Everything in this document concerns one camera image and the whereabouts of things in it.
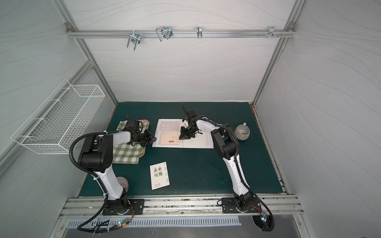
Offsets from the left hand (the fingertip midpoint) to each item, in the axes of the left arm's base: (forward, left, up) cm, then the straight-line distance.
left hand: (157, 138), depth 98 cm
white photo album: (0, -32, -2) cm, 32 cm away
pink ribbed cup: (-29, +12, +2) cm, 32 cm away
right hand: (+1, -15, -1) cm, 15 cm away
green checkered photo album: (-11, +18, -2) cm, 21 cm away
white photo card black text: (-24, -5, -2) cm, 25 cm away
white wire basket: (-12, +38, +30) cm, 50 cm away
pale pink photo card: (0, -9, -1) cm, 9 cm away
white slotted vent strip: (-45, -21, -3) cm, 50 cm away
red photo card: (+10, -7, 0) cm, 13 cm away
